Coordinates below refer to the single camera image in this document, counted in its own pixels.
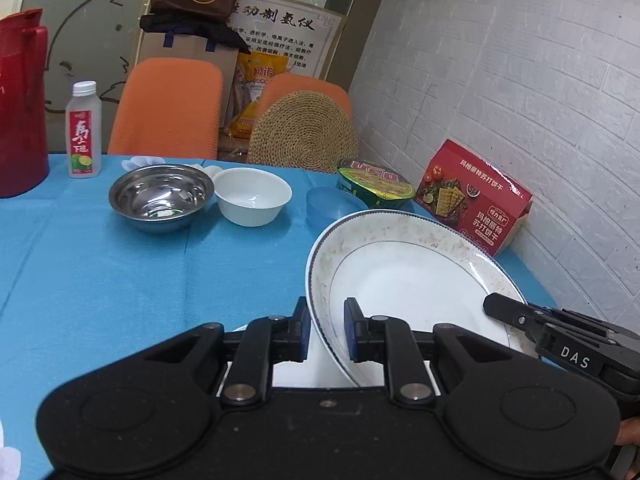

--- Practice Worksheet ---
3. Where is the white plate with blue rim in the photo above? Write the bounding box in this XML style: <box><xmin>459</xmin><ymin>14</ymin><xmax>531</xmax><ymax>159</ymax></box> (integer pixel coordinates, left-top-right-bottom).
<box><xmin>271</xmin><ymin>208</ymin><xmax>531</xmax><ymax>389</ymax></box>

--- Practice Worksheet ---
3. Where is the white ceramic bowl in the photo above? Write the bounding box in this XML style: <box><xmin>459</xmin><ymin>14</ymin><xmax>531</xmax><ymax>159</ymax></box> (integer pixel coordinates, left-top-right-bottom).
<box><xmin>214</xmin><ymin>167</ymin><xmax>293</xmax><ymax>228</ymax></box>

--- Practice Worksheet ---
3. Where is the blue plastic bowl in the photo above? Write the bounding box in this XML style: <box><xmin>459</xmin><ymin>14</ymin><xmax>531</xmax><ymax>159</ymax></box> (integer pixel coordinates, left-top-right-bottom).
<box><xmin>306</xmin><ymin>186</ymin><xmax>368</xmax><ymax>230</ymax></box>

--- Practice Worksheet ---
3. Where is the stainless steel bowl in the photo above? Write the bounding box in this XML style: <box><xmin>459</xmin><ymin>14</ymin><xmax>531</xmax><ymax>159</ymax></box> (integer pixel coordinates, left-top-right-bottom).
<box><xmin>108</xmin><ymin>164</ymin><xmax>214</xmax><ymax>234</ymax></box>

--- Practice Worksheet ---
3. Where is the person's right hand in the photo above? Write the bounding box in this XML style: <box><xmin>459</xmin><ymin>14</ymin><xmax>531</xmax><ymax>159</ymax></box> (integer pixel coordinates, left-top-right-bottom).
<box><xmin>615</xmin><ymin>417</ymin><xmax>640</xmax><ymax>446</ymax></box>

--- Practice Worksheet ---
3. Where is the red cracker box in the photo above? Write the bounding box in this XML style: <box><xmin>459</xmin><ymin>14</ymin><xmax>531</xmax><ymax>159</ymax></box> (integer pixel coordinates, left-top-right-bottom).
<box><xmin>414</xmin><ymin>140</ymin><xmax>533</xmax><ymax>257</ymax></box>

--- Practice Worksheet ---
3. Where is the green instant noodle cup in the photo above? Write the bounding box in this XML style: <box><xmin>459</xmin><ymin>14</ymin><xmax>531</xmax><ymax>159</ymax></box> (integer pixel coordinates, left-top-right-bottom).
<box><xmin>337</xmin><ymin>157</ymin><xmax>416</xmax><ymax>209</ymax></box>

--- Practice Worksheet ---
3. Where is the blue flowered tablecloth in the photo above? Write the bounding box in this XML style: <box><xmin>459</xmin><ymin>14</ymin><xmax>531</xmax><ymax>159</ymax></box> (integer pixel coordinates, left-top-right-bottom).
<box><xmin>0</xmin><ymin>153</ymin><xmax>559</xmax><ymax>480</ymax></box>

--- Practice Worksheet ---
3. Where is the woven straw mat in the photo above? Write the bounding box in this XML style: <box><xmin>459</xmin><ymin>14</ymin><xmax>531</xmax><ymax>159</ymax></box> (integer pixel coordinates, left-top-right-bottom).
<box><xmin>247</xmin><ymin>91</ymin><xmax>358</xmax><ymax>174</ymax></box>

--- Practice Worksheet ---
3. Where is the left orange chair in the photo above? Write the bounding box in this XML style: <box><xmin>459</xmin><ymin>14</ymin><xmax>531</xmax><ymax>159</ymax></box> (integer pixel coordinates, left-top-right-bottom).
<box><xmin>107</xmin><ymin>58</ymin><xmax>224</xmax><ymax>159</ymax></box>

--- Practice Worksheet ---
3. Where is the orange chair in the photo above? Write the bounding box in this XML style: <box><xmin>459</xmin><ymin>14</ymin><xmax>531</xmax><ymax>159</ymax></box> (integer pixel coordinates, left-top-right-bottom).
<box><xmin>107</xmin><ymin>58</ymin><xmax>224</xmax><ymax>159</ymax></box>
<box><xmin>254</xmin><ymin>73</ymin><xmax>352</xmax><ymax>125</ymax></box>

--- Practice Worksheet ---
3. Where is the right orange chair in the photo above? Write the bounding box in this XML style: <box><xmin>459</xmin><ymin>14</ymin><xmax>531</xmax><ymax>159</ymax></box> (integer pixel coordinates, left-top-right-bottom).
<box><xmin>254</xmin><ymin>73</ymin><xmax>352</xmax><ymax>125</ymax></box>

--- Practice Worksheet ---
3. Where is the yellow snack bag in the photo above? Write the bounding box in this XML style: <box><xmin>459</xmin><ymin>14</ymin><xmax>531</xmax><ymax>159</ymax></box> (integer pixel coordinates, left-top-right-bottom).
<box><xmin>226</xmin><ymin>52</ymin><xmax>288</xmax><ymax>139</ymax></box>

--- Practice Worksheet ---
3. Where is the drink bottle with red label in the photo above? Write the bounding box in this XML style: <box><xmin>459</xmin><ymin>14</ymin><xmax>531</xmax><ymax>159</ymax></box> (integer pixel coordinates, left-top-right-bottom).
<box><xmin>65</xmin><ymin>80</ymin><xmax>102</xmax><ymax>178</ymax></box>

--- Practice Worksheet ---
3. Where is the red thermos jug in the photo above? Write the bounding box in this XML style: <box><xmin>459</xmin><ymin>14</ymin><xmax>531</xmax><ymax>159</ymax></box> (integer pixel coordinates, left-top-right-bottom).
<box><xmin>0</xmin><ymin>9</ymin><xmax>49</xmax><ymax>198</ymax></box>

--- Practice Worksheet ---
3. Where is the white poster with chinese text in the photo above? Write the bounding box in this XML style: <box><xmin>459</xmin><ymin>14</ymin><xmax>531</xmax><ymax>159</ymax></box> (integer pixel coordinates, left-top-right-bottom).
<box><xmin>228</xmin><ymin>0</ymin><xmax>346</xmax><ymax>79</ymax></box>

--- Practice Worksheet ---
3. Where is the brown paper shopping bag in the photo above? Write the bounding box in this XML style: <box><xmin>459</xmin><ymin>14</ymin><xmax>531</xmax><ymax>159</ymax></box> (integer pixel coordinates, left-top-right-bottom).
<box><xmin>134</xmin><ymin>32</ymin><xmax>239</xmax><ymax>128</ymax></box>

